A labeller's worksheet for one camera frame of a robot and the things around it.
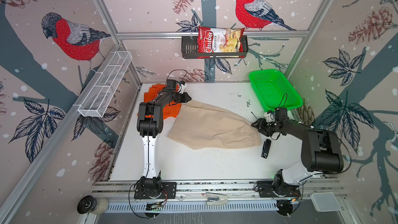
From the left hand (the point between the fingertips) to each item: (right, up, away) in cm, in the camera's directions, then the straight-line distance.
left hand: (189, 97), depth 104 cm
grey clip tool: (+14, -46, -34) cm, 59 cm away
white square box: (+66, -48, -34) cm, 88 cm away
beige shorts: (+8, -18, -11) cm, 22 cm away
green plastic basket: (+65, +5, +14) cm, 67 cm away
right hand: (+41, -19, -11) cm, 46 cm away
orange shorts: (-14, -8, -3) cm, 16 cm away
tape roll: (-36, -43, -43) cm, 71 cm away
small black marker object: (+44, -28, -21) cm, 56 cm away
